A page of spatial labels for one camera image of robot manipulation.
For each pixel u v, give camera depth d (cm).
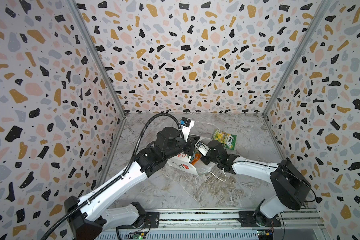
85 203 38
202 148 76
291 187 45
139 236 70
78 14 71
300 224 73
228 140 105
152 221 73
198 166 83
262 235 72
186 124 56
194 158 89
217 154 67
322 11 72
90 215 37
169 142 48
